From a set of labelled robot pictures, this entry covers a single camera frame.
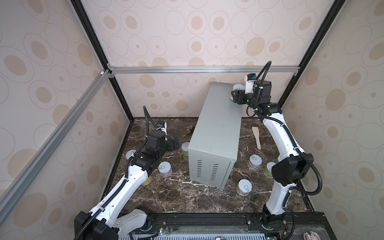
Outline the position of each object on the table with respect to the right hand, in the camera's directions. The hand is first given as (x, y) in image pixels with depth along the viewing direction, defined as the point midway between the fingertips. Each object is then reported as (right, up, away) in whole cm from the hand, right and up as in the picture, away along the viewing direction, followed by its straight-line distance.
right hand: (238, 90), depth 80 cm
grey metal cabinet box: (-16, -30, -20) cm, 39 cm away
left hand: (-34, -24, -5) cm, 42 cm away
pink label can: (+13, -40, +9) cm, 43 cm away
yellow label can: (-51, -51, +6) cm, 73 cm away
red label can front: (+3, -52, -1) cm, 52 cm away
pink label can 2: (-41, -44, +7) cm, 61 cm away
